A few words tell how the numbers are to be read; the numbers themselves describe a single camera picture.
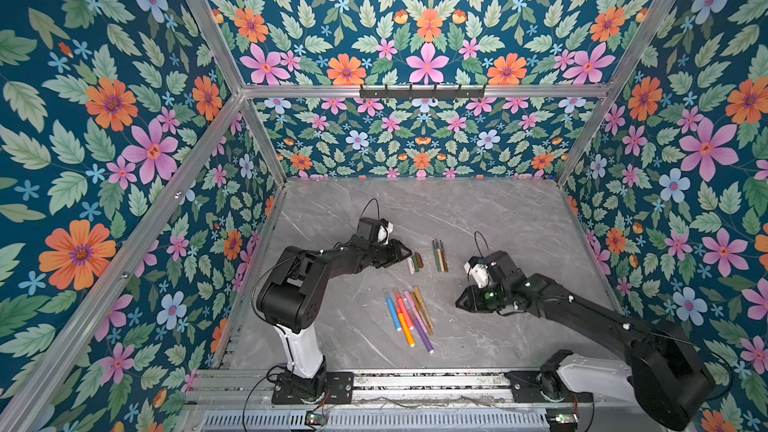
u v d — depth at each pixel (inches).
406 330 32.3
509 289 25.1
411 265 37.6
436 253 38.8
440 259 38.1
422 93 36.7
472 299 28.4
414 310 33.9
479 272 30.8
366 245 30.8
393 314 33.7
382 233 34.0
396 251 33.2
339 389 28.9
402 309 33.9
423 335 32.3
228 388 29.6
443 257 38.6
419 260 37.9
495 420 30.1
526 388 28.7
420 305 34.1
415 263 37.7
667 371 16.0
